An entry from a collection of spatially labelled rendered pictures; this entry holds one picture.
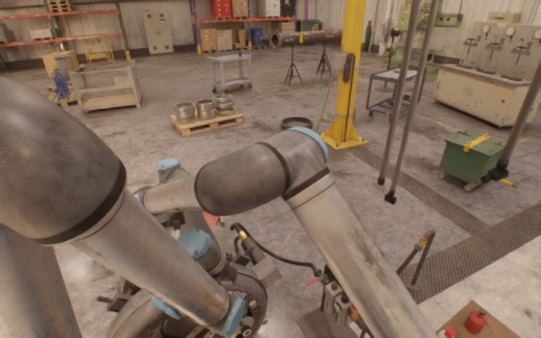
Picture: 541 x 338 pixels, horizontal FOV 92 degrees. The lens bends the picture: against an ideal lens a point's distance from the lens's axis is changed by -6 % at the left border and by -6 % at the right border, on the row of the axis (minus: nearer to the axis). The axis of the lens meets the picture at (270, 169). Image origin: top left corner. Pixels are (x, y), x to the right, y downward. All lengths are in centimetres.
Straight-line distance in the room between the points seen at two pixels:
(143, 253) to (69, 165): 15
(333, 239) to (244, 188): 20
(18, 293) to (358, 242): 52
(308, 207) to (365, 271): 16
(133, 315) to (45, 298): 80
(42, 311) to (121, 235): 19
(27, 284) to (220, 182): 30
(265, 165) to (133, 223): 24
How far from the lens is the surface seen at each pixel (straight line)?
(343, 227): 56
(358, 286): 59
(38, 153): 29
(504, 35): 725
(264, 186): 49
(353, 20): 421
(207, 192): 52
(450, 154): 391
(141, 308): 125
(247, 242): 156
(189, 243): 78
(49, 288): 50
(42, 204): 29
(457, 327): 188
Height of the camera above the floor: 190
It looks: 30 degrees down
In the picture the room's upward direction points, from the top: 1 degrees counter-clockwise
